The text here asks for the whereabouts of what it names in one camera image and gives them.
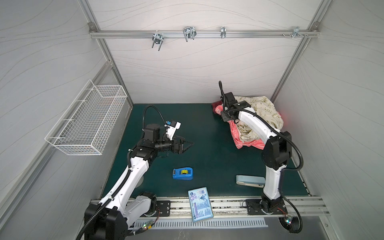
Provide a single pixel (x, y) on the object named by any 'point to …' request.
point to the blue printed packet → (200, 205)
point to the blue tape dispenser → (183, 173)
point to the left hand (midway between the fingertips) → (190, 139)
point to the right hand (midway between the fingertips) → (231, 110)
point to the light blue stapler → (253, 181)
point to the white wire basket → (84, 128)
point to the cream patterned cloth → (262, 106)
